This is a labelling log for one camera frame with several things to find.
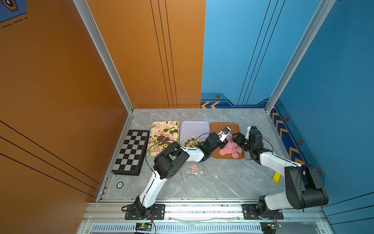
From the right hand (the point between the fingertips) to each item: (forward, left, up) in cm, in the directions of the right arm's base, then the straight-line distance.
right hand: (234, 136), depth 92 cm
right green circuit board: (-46, -13, -10) cm, 48 cm away
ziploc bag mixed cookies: (-19, +27, -7) cm, 33 cm away
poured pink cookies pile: (-5, +2, -6) cm, 8 cm away
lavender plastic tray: (+13, +21, -10) cm, 27 cm away
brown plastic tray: (+14, +9, -9) cm, 19 cm away
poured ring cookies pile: (+1, +48, -7) cm, 49 cm away
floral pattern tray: (+14, +55, -8) cm, 57 cm away
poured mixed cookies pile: (-1, +28, -7) cm, 28 cm away
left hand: (+2, +5, +2) cm, 6 cm away
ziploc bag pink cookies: (-7, +6, +8) cm, 12 cm away
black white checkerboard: (-13, +66, -6) cm, 67 cm away
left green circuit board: (-47, +50, -11) cm, 69 cm away
